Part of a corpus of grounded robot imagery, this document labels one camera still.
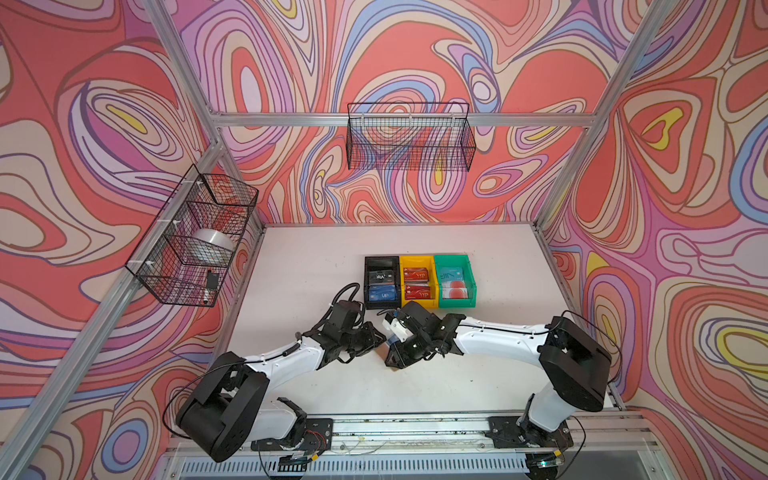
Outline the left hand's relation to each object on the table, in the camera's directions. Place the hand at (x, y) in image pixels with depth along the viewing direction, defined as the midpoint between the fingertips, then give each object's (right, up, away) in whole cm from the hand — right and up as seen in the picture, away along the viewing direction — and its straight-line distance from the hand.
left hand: (390, 338), depth 84 cm
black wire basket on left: (-52, +23, -11) cm, 58 cm away
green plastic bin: (+24, +19, +19) cm, 36 cm away
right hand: (+1, -7, -4) cm, 8 cm away
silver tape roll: (-44, +28, -11) cm, 53 cm away
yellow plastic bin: (+11, +21, +20) cm, 31 cm away
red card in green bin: (+22, +12, +14) cm, 29 cm away
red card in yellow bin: (+9, +11, +14) cm, 20 cm away
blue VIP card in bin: (-2, +11, +14) cm, 18 cm away
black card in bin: (-3, +16, +17) cm, 24 cm away
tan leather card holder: (-2, -2, -3) cm, 5 cm away
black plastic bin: (-3, +21, +20) cm, 29 cm away
